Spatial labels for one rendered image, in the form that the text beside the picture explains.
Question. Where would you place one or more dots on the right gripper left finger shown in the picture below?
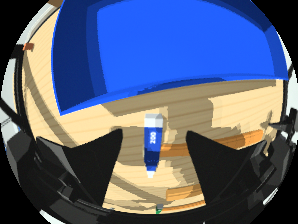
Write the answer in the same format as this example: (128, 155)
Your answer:
(91, 164)

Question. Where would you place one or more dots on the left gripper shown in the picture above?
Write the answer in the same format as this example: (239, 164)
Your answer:
(290, 129)

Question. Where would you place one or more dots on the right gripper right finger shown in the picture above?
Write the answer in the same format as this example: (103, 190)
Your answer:
(217, 165)

